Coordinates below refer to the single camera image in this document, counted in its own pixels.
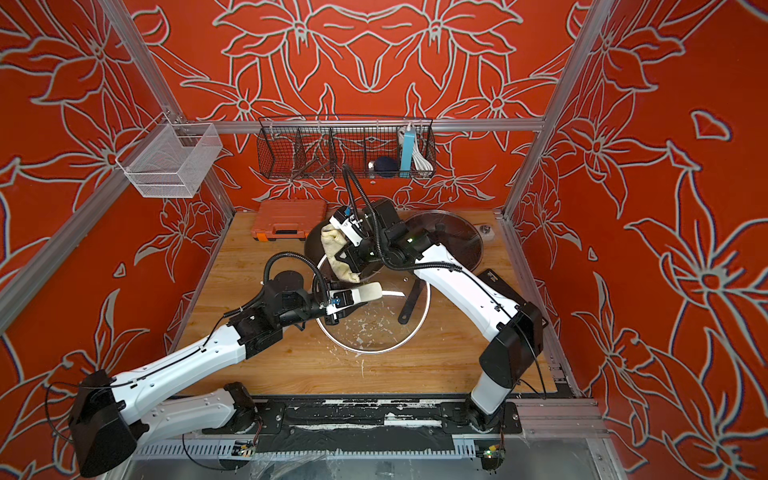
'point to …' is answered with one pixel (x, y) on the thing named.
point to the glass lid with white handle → (386, 321)
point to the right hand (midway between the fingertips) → (332, 254)
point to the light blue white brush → (412, 155)
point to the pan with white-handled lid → (316, 255)
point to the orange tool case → (288, 219)
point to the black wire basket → (318, 147)
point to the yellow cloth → (333, 241)
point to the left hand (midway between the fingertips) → (361, 285)
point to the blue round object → (386, 166)
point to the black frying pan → (417, 286)
